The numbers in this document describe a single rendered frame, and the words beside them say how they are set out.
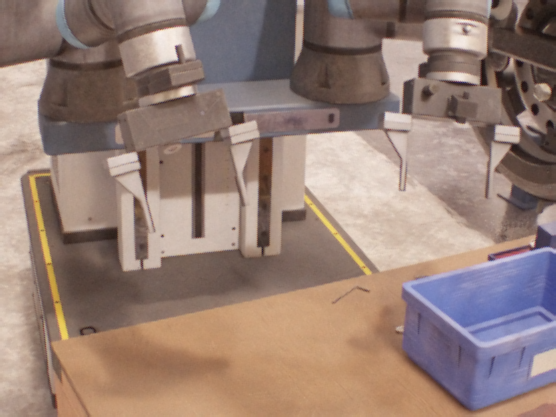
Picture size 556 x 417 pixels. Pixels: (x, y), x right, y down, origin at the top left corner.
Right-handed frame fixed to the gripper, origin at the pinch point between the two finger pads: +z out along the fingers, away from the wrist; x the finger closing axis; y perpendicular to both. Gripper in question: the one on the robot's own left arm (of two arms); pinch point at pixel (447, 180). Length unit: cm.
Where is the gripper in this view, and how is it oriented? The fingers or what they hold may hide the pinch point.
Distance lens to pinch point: 134.0
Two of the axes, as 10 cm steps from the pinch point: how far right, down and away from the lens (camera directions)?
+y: 1.9, 0.0, -9.8
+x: 9.8, 0.8, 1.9
